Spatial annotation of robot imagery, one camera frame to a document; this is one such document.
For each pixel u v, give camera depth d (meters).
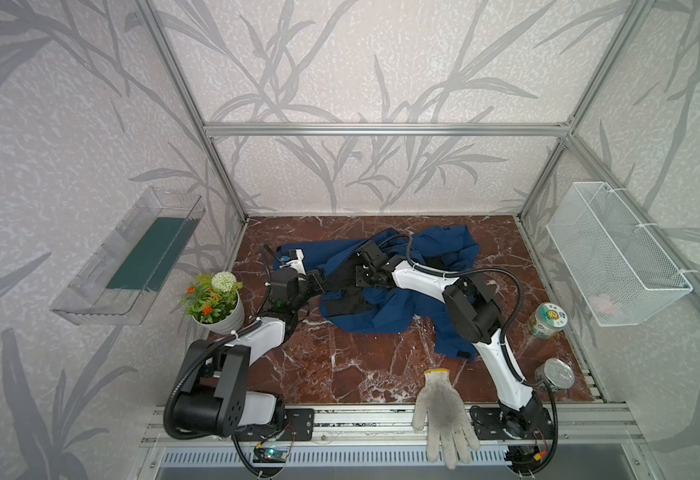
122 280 0.65
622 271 0.61
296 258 0.80
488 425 0.74
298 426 0.74
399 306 0.87
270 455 0.71
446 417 0.75
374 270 0.79
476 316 0.57
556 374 0.77
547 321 0.84
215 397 0.43
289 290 0.68
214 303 0.79
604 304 0.72
